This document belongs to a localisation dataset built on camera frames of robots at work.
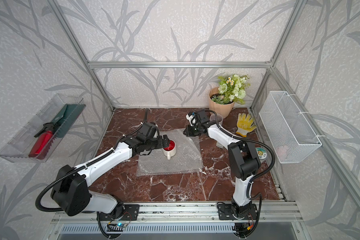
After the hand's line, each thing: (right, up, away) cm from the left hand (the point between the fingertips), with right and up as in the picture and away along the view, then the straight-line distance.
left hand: (165, 142), depth 84 cm
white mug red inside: (+3, -6, +3) cm, 7 cm away
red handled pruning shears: (-45, +4, -25) cm, 51 cm away
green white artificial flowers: (+41, +33, +10) cm, 54 cm away
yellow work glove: (+55, +9, +26) cm, 62 cm away
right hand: (+10, +6, +8) cm, 14 cm away
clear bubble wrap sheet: (+13, -11, +7) cm, 18 cm away
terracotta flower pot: (+39, +20, +18) cm, 47 cm away
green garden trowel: (-47, +14, -11) cm, 50 cm away
